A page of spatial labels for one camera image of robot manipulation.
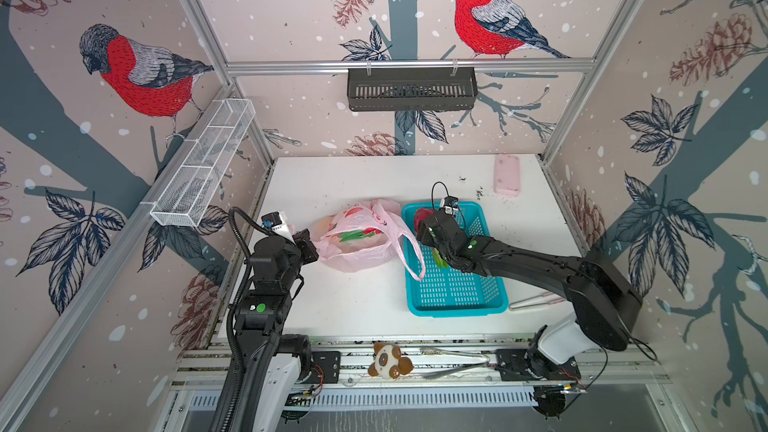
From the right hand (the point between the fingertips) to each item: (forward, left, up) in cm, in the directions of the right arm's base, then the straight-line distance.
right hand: (424, 229), depth 88 cm
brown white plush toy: (-34, +9, -8) cm, 36 cm away
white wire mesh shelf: (-2, +60, +22) cm, 64 cm away
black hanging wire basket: (+47, +4, +17) cm, 50 cm away
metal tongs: (-30, -3, -11) cm, 32 cm away
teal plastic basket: (-15, -8, -11) cm, 20 cm away
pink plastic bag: (+1, +19, -7) cm, 20 cm away
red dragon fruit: (+5, 0, +1) cm, 5 cm away
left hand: (-10, +30, +13) cm, 35 cm away
